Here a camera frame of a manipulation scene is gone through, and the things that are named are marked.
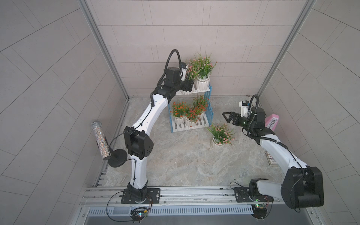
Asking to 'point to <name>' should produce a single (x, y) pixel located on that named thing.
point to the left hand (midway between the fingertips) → (189, 77)
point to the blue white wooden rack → (207, 119)
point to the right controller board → (259, 210)
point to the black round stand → (117, 158)
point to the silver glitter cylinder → (96, 126)
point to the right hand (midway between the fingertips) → (227, 114)
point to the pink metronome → (271, 122)
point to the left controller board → (138, 213)
